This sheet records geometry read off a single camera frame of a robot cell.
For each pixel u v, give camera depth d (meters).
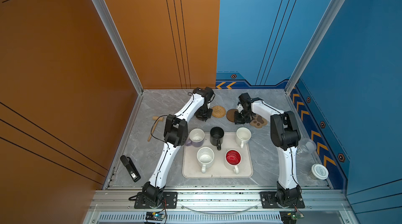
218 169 0.82
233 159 0.80
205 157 0.86
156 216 0.71
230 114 1.05
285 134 0.58
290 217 0.70
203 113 0.89
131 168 0.80
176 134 0.65
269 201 0.72
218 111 1.08
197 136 0.93
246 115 0.89
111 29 0.86
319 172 0.76
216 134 0.89
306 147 0.89
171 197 0.74
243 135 0.91
